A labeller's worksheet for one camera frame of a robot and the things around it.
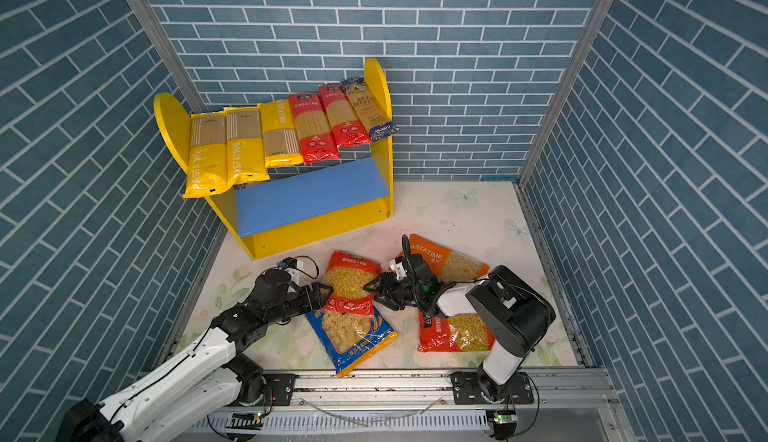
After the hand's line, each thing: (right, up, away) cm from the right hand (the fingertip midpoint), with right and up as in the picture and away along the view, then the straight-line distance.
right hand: (365, 290), depth 84 cm
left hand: (-10, 0, -3) cm, 11 cm away
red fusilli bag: (+27, -10, -5) cm, 29 cm away
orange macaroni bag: (+25, +6, +9) cm, 27 cm away
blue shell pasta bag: (-4, -12, -6) cm, 14 cm away
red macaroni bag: (-6, +4, +2) cm, 7 cm away
